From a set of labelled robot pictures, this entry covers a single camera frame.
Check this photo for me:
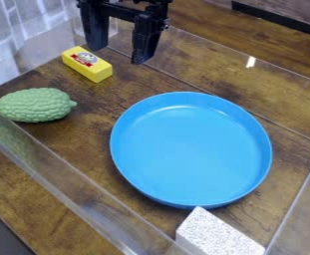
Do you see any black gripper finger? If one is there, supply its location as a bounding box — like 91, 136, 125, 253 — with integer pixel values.
132, 14, 168, 65
79, 2, 109, 51

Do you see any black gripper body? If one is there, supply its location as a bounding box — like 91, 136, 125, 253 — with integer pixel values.
76, 0, 172, 20

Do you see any green bumpy toy gourd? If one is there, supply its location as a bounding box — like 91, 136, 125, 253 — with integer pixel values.
0, 88, 77, 123

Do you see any blue round tray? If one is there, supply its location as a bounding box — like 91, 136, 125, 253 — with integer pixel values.
109, 92, 273, 209

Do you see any yellow butter block toy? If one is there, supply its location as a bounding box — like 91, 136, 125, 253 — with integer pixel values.
61, 46, 113, 83

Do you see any white speckled foam block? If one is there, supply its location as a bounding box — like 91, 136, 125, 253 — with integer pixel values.
175, 207, 265, 255

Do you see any clear acrylic enclosure wall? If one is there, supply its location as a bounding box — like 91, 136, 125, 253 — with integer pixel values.
0, 1, 310, 255

